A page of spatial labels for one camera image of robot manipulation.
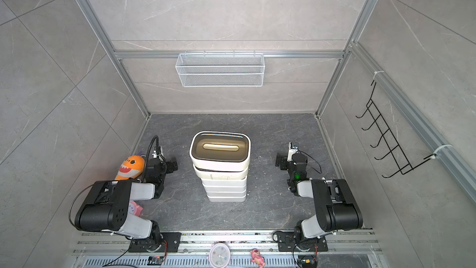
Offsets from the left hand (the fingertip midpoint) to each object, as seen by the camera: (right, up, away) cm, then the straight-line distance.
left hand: (166, 155), depth 94 cm
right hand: (+64, +1, 0) cm, 64 cm away
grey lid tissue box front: (+33, -10, -21) cm, 40 cm away
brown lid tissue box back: (+33, +6, -34) cm, 48 cm away
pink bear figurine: (+45, -35, -26) cm, 63 cm away
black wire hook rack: (+95, +3, -30) cm, 100 cm away
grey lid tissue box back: (+31, -7, -25) cm, 41 cm away
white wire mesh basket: (+27, +46, +7) cm, 54 cm away
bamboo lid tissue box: (+33, -17, -12) cm, 39 cm away
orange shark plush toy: (-13, -5, -8) cm, 16 cm away
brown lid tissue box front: (+30, -2, -32) cm, 44 cm away
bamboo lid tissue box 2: (+33, -14, -16) cm, 39 cm away
